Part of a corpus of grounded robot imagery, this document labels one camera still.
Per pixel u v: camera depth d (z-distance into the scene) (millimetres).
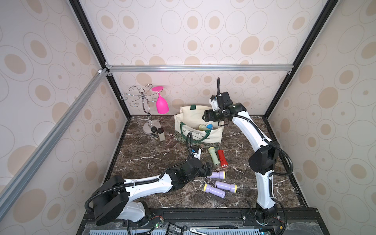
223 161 918
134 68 894
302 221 730
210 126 993
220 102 686
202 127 993
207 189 795
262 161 554
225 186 810
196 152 702
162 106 950
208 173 697
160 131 994
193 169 585
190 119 1016
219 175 853
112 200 413
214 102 811
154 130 996
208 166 701
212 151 952
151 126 1087
